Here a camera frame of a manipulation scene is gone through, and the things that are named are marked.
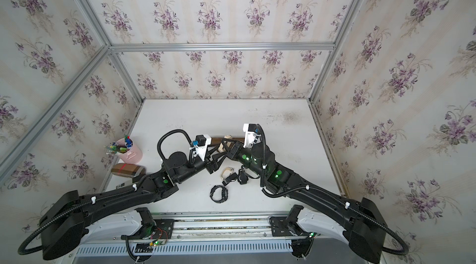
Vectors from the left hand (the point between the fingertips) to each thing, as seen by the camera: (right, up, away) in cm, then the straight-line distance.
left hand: (225, 148), depth 71 cm
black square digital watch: (+7, -16, +14) cm, 23 cm away
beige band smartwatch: (-1, -15, +17) cm, 22 cm away
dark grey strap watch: (+2, -16, +15) cm, 22 cm away
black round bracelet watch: (-1, -21, +8) cm, 22 cm away
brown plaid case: (-49, -13, +17) cm, 53 cm away
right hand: (0, +3, -4) cm, 5 cm away
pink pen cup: (-48, -3, +13) cm, 49 cm away
